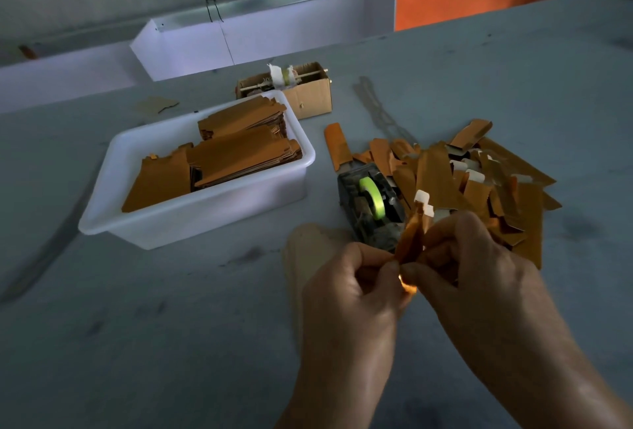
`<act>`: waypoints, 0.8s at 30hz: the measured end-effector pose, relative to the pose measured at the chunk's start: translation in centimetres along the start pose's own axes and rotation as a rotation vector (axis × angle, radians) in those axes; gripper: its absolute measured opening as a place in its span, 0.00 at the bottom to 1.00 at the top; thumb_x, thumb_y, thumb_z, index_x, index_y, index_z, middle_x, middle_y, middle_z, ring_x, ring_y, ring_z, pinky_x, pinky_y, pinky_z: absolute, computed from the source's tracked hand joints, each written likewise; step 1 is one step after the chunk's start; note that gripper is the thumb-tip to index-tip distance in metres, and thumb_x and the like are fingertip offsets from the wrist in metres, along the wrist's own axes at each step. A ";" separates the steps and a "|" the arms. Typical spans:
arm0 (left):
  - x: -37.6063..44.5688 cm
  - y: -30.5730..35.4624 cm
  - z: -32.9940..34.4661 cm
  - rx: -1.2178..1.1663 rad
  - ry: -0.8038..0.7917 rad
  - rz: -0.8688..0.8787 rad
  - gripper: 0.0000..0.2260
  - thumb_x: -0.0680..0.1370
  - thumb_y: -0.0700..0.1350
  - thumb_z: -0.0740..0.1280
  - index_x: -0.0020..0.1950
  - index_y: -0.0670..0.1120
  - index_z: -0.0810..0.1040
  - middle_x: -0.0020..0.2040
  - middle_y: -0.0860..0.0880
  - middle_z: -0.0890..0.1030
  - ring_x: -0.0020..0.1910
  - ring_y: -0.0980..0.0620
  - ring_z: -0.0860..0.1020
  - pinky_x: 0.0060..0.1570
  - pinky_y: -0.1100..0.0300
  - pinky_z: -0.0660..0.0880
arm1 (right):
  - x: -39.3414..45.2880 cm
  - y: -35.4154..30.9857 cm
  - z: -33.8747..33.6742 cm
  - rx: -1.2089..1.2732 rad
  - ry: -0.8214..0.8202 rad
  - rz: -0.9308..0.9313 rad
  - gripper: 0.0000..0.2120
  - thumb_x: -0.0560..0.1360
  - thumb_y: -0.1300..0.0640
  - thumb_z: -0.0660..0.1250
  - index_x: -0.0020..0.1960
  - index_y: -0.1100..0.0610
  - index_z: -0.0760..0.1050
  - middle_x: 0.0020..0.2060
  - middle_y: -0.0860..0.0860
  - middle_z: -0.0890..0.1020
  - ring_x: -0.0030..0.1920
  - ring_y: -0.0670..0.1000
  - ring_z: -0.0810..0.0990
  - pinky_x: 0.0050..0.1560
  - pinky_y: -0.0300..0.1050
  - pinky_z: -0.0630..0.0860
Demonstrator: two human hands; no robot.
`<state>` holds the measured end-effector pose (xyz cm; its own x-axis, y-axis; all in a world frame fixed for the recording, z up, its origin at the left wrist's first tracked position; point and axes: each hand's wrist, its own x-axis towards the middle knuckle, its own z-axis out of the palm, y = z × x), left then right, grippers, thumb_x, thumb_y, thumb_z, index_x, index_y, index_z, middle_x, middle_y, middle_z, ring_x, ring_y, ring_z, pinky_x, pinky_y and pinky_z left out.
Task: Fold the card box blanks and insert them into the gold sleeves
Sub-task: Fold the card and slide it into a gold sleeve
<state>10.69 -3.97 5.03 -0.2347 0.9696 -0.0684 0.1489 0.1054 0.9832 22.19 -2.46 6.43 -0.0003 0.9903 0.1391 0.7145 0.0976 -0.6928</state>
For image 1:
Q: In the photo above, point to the person's left hand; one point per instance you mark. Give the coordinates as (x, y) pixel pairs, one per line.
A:
(346, 325)

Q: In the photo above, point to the person's right hand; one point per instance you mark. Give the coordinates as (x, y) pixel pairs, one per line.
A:
(490, 290)

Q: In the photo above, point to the gold cartons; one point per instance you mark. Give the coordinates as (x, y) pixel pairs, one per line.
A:
(242, 150)

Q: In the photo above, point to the person's right forearm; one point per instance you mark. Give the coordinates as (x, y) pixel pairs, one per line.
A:
(564, 389)

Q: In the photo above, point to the small brown object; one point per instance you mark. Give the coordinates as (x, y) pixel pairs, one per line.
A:
(27, 52)

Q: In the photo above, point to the small cardboard box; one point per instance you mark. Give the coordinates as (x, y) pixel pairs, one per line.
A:
(314, 97)

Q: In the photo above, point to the pile of gold boxes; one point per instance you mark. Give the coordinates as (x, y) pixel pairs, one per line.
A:
(465, 176)

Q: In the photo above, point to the green tape roll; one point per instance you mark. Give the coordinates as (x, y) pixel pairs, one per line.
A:
(371, 196)

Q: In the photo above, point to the white plastic bin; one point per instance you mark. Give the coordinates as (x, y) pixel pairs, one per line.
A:
(193, 216)

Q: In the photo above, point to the gold box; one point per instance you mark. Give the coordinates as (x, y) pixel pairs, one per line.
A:
(410, 236)

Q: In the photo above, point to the person's left forearm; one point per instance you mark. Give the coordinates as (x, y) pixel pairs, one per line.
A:
(336, 409)

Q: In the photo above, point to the black tape dispenser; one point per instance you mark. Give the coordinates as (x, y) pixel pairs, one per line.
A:
(354, 211)

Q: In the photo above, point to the pile of beige blanks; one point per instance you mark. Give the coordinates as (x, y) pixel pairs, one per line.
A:
(307, 251)

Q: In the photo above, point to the long white tray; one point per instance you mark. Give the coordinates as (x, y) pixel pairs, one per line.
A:
(307, 23)
(59, 77)

